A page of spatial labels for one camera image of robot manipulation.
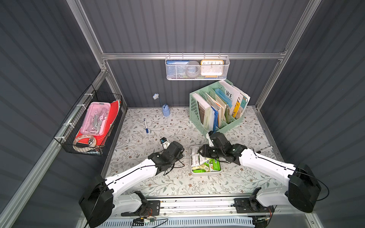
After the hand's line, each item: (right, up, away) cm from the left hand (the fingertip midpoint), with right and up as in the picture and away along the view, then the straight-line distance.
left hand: (179, 151), depth 82 cm
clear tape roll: (-45, +9, -15) cm, 48 cm away
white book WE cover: (+35, +36, +12) cm, 52 cm away
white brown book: (+15, +25, +3) cm, 29 cm away
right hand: (+13, +1, -1) cm, 13 cm away
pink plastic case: (-42, +18, -10) cm, 47 cm away
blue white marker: (-26, +12, +25) cm, 38 cm away
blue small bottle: (-12, +27, +27) cm, 40 cm away
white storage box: (+13, -9, +2) cm, 16 cm away
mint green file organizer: (+19, +26, +3) cm, 32 cm away
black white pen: (+57, -1, +12) cm, 58 cm away
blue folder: (+23, +19, +7) cm, 30 cm away
